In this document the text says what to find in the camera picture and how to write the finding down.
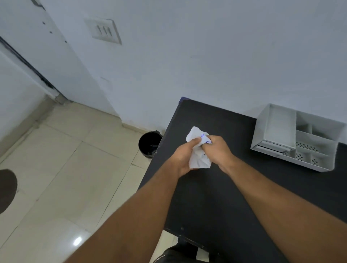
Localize person's right hand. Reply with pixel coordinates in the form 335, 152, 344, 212
202, 135, 236, 174

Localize grey plastic organiser tray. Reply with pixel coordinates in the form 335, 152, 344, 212
250, 103, 347, 173

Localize black trash bin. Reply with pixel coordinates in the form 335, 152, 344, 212
138, 130, 163, 159

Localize person's left forearm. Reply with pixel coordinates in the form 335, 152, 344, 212
64, 160, 181, 263

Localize white door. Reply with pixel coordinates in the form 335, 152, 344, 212
0, 0, 120, 117

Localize person's left hand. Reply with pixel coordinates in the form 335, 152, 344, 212
168, 137, 204, 178

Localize white glove packet blue print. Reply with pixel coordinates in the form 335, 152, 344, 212
186, 126, 213, 169

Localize white wall switch plate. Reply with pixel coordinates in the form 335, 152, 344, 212
83, 17, 122, 45

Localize black trousers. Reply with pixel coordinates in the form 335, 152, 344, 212
153, 237, 217, 263

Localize dark round floor mat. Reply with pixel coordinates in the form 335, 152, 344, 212
0, 169, 18, 215

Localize person's right forearm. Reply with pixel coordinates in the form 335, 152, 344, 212
224, 156, 347, 263

